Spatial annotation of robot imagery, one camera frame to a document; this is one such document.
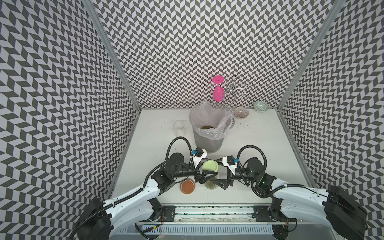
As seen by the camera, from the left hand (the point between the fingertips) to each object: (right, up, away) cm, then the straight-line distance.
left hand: (212, 169), depth 69 cm
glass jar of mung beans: (-20, +18, +28) cm, 38 cm away
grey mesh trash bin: (+1, +8, +19) cm, 20 cm away
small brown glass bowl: (+25, +29, +43) cm, 57 cm away
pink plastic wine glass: (+7, +42, +28) cm, 51 cm away
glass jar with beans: (-1, -9, +3) cm, 10 cm away
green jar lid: (-1, +2, -1) cm, 2 cm away
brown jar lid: (-13, -13, +11) cm, 22 cm away
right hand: (0, -2, +1) cm, 2 cm away
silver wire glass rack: (+10, +37, +11) cm, 40 cm away
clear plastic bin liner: (+1, +24, +25) cm, 34 cm away
